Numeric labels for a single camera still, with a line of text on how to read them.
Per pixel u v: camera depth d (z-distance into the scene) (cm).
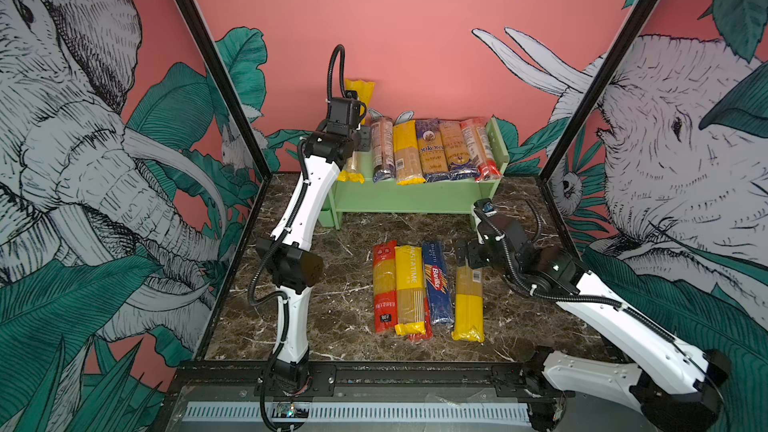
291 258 51
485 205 60
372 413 70
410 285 86
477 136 89
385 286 87
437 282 88
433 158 84
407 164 82
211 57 85
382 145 86
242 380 75
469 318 82
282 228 51
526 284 47
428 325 82
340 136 59
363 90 81
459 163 82
